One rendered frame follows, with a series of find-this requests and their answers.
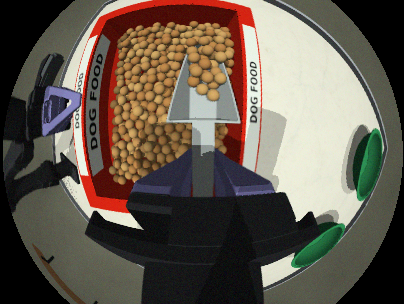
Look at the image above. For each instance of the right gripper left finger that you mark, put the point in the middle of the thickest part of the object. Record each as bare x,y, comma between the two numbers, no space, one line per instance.
168,178

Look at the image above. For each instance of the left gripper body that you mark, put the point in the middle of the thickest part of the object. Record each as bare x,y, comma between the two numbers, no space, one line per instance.
34,113

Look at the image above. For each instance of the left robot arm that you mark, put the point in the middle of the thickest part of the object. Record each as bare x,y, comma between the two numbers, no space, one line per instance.
18,158

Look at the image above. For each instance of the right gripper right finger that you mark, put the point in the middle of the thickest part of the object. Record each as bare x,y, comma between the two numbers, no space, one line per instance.
239,180

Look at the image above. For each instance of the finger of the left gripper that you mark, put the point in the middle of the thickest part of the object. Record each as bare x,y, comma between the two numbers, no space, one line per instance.
49,123
60,105

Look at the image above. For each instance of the green bowl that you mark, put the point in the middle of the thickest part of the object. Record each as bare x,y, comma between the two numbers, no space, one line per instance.
331,233
369,157

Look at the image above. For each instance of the red box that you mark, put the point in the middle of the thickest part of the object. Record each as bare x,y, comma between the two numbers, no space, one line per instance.
92,121

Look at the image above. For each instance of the grey raised table edge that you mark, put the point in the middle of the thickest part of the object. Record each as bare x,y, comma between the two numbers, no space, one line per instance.
333,43

